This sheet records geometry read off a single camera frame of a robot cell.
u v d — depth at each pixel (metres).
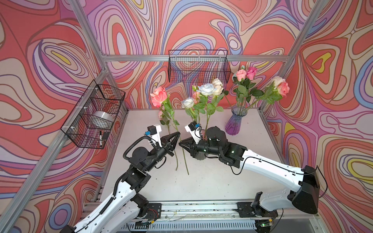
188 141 0.64
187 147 0.65
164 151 0.58
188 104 0.70
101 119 0.70
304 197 0.39
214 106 0.74
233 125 0.98
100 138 0.72
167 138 0.60
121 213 0.56
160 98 0.55
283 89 0.75
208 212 0.75
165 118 1.12
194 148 0.60
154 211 0.72
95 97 0.74
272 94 0.78
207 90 0.65
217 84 0.75
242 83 0.80
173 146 0.61
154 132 0.55
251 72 0.73
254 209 0.66
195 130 0.57
